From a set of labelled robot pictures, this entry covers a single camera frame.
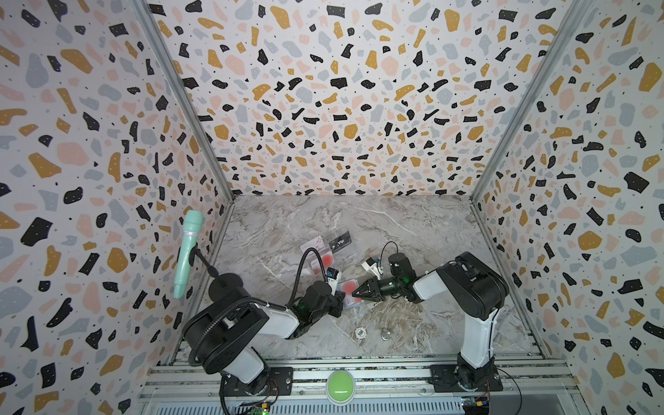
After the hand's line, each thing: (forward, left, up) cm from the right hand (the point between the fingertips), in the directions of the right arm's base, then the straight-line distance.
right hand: (360, 297), depth 87 cm
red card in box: (+13, +12, +2) cm, 18 cm away
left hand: (+1, +3, 0) cm, 3 cm away
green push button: (-26, +5, -2) cm, 26 cm away
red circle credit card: (+4, +4, -1) cm, 6 cm away
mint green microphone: (+5, +45, +31) cm, 54 cm away
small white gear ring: (-10, 0, -4) cm, 11 cm away
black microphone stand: (+3, +48, +2) cm, 48 cm away
